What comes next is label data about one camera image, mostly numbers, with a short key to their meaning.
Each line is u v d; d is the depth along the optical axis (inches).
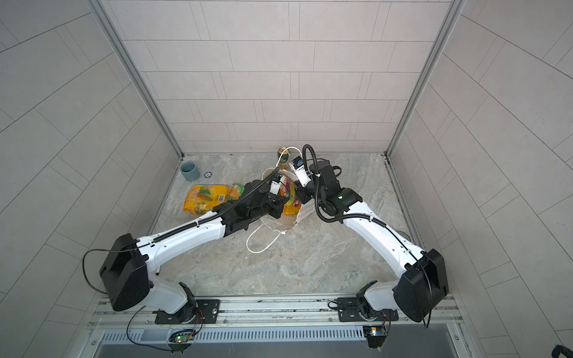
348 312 27.9
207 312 27.8
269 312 28.6
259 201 23.5
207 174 42.5
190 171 40.8
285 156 41.4
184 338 25.2
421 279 15.2
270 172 30.3
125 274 15.8
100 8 27.6
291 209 28.1
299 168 25.7
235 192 38.5
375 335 27.0
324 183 22.0
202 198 36.6
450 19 28.6
